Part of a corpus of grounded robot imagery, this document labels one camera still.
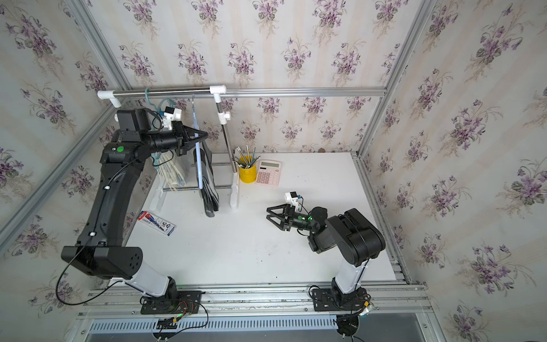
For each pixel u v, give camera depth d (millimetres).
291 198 816
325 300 730
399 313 732
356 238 479
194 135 644
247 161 1043
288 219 731
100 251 399
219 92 713
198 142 634
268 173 1079
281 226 791
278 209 748
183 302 722
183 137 574
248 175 1035
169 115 624
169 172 846
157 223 910
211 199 752
